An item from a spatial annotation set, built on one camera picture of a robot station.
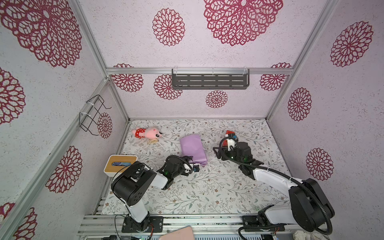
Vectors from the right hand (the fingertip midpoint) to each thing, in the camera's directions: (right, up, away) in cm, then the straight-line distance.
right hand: (218, 145), depth 86 cm
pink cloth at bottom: (-19, -40, -16) cm, 47 cm away
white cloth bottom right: (+35, -40, -18) cm, 56 cm away
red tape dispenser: (+4, +6, -9) cm, 12 cm away
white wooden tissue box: (-63, -12, +6) cm, 64 cm away
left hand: (-17, -10, +7) cm, 21 cm away
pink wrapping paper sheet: (-15, -1, +13) cm, 20 cm away
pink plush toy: (-45, +7, +17) cm, 49 cm away
